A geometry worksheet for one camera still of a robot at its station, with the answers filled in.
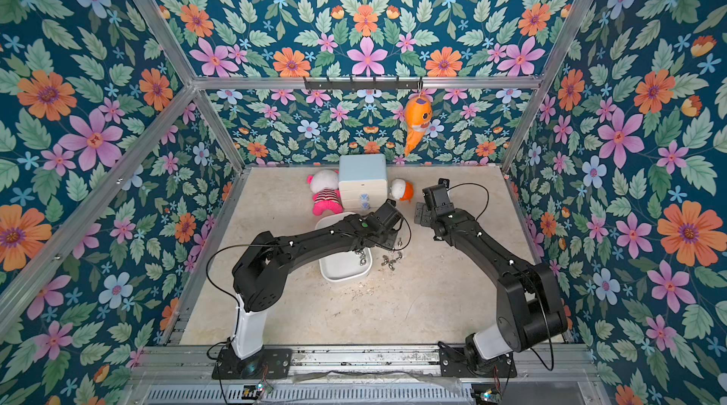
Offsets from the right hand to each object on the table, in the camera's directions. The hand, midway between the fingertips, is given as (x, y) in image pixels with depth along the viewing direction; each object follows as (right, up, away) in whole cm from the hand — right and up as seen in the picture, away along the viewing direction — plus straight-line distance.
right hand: (435, 210), depth 90 cm
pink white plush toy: (-38, +5, +12) cm, 40 cm away
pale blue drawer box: (-24, +10, +6) cm, 27 cm away
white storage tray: (-30, -19, 0) cm, 35 cm away
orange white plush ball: (-10, +7, +15) cm, 19 cm away
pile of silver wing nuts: (-24, -17, +3) cm, 29 cm away
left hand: (-14, -8, +1) cm, 16 cm away
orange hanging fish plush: (-5, +32, +3) cm, 33 cm away
